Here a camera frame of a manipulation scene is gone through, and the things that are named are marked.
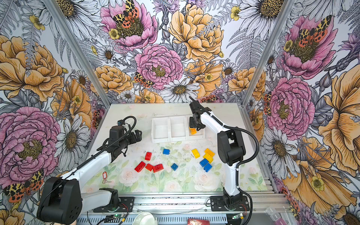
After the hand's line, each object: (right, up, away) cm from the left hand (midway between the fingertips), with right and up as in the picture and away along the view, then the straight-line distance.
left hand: (135, 137), depth 89 cm
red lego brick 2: (+14, -18, -2) cm, 23 cm away
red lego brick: (+8, -12, +2) cm, 14 cm away
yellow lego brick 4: (+46, -13, +2) cm, 48 cm away
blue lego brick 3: (+42, -15, -2) cm, 45 cm away
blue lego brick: (+19, -10, +5) cm, 22 cm away
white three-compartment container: (+20, +5, +8) cm, 22 cm away
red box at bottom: (+36, -36, -23) cm, 55 cm away
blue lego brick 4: (+45, -17, -3) cm, 48 cm away
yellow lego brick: (+37, +3, +12) cm, 39 cm away
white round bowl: (+11, -37, -19) cm, 43 cm away
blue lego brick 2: (+25, -17, -3) cm, 30 cm away
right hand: (+38, +6, +8) cm, 39 cm away
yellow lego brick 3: (+47, -11, +3) cm, 48 cm away
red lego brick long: (+4, -18, -2) cm, 18 cm away
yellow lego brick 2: (+38, -11, +3) cm, 40 cm away
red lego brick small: (+9, -18, -2) cm, 20 cm away
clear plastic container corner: (+75, -35, -19) cm, 85 cm away
